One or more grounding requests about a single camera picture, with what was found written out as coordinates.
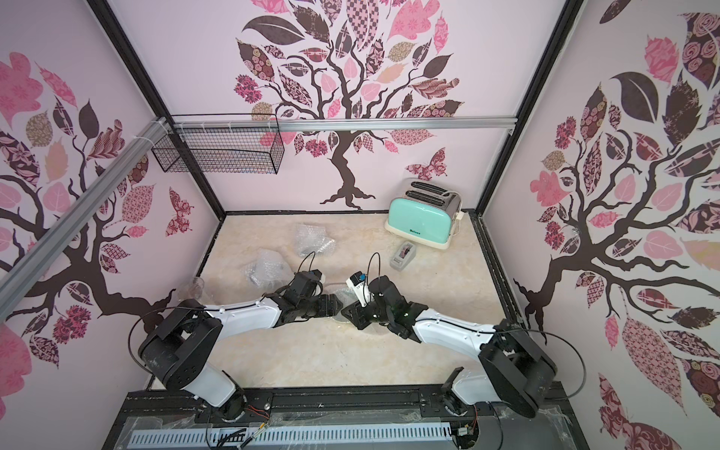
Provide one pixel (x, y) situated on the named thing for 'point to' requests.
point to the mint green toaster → (426, 213)
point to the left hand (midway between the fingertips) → (336, 311)
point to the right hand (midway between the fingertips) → (345, 308)
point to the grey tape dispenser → (403, 254)
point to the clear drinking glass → (192, 291)
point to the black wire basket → (229, 143)
